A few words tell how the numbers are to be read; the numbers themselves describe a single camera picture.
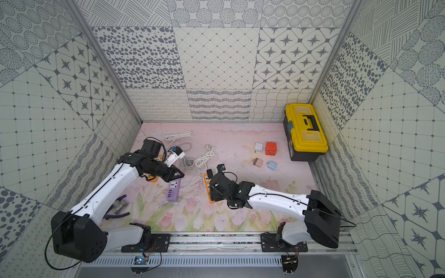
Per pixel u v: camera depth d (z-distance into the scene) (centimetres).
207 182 91
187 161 98
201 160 98
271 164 98
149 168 60
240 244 76
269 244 73
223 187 59
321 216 41
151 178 67
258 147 107
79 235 39
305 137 92
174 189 88
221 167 73
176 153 71
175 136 109
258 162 98
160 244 73
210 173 88
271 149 101
